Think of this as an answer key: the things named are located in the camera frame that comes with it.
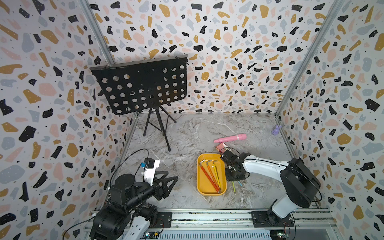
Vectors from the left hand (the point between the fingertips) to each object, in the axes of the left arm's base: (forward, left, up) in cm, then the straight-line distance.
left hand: (173, 176), depth 60 cm
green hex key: (+4, -30, -28) cm, 41 cm away
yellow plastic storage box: (+5, -13, -27) cm, 30 cm away
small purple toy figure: (+42, -66, -24) cm, 82 cm away
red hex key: (+19, -11, -26) cm, 34 cm away
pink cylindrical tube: (+37, -39, -24) cm, 59 cm away
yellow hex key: (+13, -20, -27) cm, 36 cm away
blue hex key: (+5, -35, -28) cm, 45 cm away
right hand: (+10, -28, -28) cm, 41 cm away
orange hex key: (+12, -17, -28) cm, 35 cm away
